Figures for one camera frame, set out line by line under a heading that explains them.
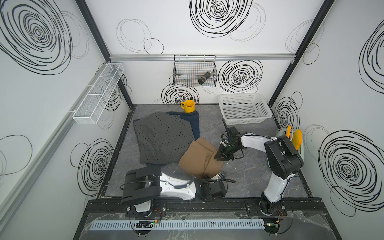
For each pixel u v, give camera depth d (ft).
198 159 2.81
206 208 2.46
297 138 2.47
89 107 2.36
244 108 3.56
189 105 3.59
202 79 2.92
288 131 2.56
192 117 3.61
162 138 3.21
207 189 1.97
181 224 3.16
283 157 1.63
